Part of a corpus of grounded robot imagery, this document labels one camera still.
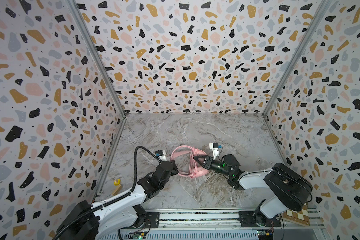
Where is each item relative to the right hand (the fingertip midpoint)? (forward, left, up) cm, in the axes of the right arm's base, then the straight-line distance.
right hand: (193, 157), depth 77 cm
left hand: (+1, +9, -5) cm, 10 cm away
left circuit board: (-32, +25, -17) cm, 44 cm away
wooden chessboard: (-24, -53, -15) cm, 60 cm away
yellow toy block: (-8, +43, -16) cm, 47 cm away
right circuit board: (-31, -35, -19) cm, 50 cm away
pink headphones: (-4, -4, -9) cm, 11 cm away
